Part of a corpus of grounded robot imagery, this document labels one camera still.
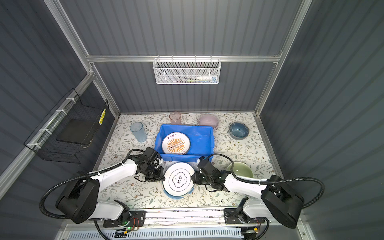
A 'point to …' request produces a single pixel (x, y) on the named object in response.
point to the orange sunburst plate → (176, 143)
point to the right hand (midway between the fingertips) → (191, 179)
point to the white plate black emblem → (178, 180)
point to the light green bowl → (241, 169)
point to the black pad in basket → (77, 131)
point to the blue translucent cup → (137, 128)
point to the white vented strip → (227, 234)
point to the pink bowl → (208, 120)
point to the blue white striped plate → (174, 197)
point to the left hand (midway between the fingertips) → (165, 179)
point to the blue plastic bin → (201, 139)
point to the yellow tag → (102, 117)
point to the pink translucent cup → (175, 118)
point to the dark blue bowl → (238, 131)
